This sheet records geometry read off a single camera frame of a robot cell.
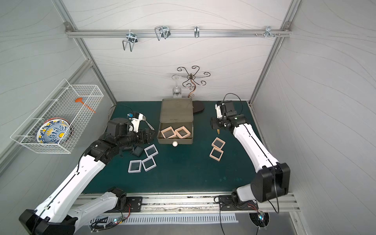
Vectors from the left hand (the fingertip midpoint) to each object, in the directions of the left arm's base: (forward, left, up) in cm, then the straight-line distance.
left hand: (151, 132), depth 72 cm
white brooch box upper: (+1, +5, -24) cm, 25 cm away
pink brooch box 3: (+9, -38, -26) cm, 47 cm away
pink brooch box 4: (+1, -36, -26) cm, 44 cm away
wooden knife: (+19, -39, -27) cm, 51 cm away
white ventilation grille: (-34, +1, -27) cm, 43 cm away
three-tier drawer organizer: (+12, -11, -8) cm, 18 cm away
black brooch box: (+1, +14, -24) cm, 28 cm away
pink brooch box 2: (+7, -15, -10) cm, 19 cm away
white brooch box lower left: (-8, +14, -26) cm, 30 cm away
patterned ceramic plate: (-6, +39, +8) cm, 40 cm away
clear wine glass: (+34, -10, -3) cm, 35 cm away
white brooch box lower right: (-7, +5, -25) cm, 26 cm away
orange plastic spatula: (+16, +41, +6) cm, 44 cm away
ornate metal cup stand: (+39, -20, +5) cm, 44 cm away
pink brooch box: (+7, -7, -11) cm, 15 cm away
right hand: (+11, -34, -5) cm, 36 cm away
